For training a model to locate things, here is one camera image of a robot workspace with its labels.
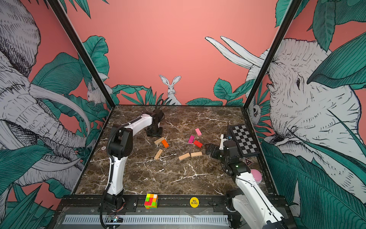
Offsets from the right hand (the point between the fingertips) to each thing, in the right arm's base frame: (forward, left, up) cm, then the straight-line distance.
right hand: (210, 144), depth 82 cm
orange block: (+8, +29, -13) cm, 33 cm away
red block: (+8, +7, -14) cm, 17 cm away
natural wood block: (+9, +34, -12) cm, 37 cm away
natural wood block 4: (0, +8, -13) cm, 16 cm away
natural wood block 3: (-1, +16, -13) cm, 21 cm away
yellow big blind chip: (-27, +10, -13) cm, 32 cm away
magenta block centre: (+12, +11, -14) cm, 21 cm away
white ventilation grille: (-35, +32, -13) cm, 50 cm away
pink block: (+18, +6, -13) cm, 23 cm away
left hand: (+15, +35, -11) cm, 39 cm away
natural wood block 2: (0, +33, -12) cm, 35 cm away
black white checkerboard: (+11, -26, -11) cm, 30 cm away
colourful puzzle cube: (-29, +32, -8) cm, 43 cm away
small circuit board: (-35, +50, -12) cm, 63 cm away
